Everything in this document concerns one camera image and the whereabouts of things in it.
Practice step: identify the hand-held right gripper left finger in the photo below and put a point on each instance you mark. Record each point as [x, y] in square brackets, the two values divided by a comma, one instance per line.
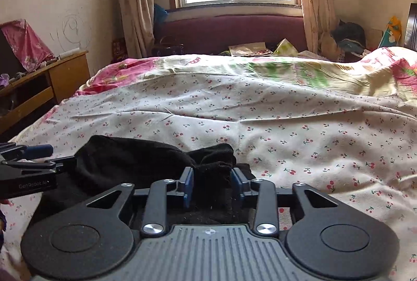
[188, 185]

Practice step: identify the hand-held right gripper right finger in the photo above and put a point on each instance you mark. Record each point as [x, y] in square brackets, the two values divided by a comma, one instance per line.
[237, 185]

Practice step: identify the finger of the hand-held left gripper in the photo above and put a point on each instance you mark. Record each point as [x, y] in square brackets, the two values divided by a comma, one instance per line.
[39, 149]
[49, 165]

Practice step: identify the black pants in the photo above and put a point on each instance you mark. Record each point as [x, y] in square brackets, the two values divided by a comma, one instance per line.
[130, 160]

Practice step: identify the wooden side cabinet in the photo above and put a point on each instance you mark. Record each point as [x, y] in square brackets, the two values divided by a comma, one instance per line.
[68, 79]

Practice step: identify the cherry print bed sheet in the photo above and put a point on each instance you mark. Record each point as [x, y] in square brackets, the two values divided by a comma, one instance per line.
[260, 111]

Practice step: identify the purple cloth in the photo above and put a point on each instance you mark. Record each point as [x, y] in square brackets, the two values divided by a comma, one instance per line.
[4, 80]

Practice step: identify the white paper roll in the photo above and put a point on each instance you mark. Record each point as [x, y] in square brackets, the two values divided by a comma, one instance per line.
[69, 53]

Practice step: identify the black television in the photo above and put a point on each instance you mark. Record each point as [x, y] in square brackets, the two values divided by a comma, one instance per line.
[8, 53]

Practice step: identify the pink floral cloth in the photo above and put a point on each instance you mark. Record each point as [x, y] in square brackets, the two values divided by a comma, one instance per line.
[29, 43]

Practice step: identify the floral quilt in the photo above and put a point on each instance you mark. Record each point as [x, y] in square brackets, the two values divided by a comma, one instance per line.
[228, 67]

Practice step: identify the flat printed packet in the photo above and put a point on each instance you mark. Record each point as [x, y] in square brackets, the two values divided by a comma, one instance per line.
[249, 49]

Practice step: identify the dark handbag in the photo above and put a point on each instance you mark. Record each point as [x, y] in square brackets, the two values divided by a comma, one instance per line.
[167, 46]

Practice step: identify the green yellow bag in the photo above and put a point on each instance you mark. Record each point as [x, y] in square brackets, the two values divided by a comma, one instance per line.
[286, 48]

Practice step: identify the dark red sofa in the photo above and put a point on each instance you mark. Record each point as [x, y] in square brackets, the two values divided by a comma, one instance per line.
[234, 31]

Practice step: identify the blue plastic bag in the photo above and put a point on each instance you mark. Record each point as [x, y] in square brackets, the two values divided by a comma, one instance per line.
[160, 15]

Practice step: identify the dark clothes pile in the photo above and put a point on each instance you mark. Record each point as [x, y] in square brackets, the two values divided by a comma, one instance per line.
[350, 36]

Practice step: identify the colourful kite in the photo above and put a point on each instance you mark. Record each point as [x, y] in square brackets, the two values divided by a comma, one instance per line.
[391, 31]

